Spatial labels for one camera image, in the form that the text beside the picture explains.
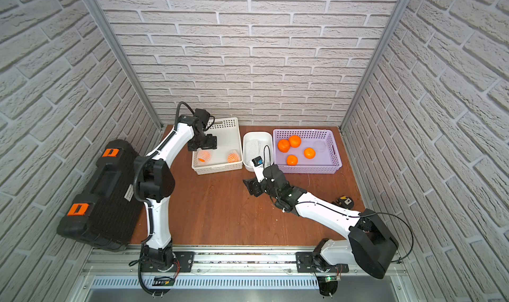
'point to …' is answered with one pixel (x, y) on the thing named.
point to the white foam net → (252, 148)
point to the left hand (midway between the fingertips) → (211, 144)
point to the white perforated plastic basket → (228, 138)
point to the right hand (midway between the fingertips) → (253, 176)
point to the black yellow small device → (346, 202)
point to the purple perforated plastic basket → (326, 160)
